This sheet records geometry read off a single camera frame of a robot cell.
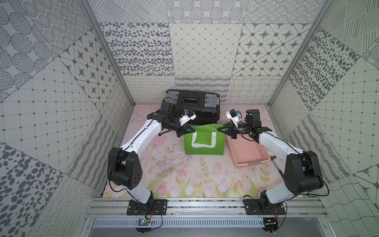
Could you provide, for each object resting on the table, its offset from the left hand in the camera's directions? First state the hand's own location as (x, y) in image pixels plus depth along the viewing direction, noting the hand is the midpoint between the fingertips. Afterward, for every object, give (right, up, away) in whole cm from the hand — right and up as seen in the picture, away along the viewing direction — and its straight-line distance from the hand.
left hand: (191, 127), depth 81 cm
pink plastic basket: (+34, -16, +10) cm, 39 cm away
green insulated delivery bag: (+8, -7, 0) cm, 11 cm away
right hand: (+16, -2, 0) cm, 16 cm away
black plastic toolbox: (+9, +13, +15) cm, 22 cm away
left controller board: (-23, -46, -10) cm, 53 cm away
